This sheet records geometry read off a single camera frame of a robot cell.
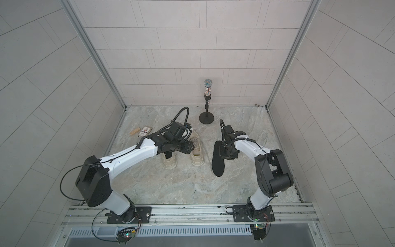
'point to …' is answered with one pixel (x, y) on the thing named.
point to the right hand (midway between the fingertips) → (222, 156)
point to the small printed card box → (145, 131)
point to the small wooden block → (135, 130)
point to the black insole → (218, 164)
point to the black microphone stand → (206, 118)
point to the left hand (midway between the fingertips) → (194, 146)
